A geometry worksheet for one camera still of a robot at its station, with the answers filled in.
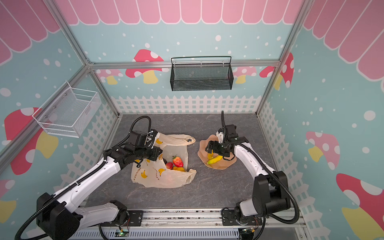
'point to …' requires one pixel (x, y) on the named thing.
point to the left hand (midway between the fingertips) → (161, 153)
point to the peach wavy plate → (224, 163)
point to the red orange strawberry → (177, 161)
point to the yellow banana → (210, 155)
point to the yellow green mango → (215, 159)
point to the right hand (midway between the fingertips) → (212, 150)
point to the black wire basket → (198, 73)
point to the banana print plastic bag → (155, 174)
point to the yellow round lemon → (179, 169)
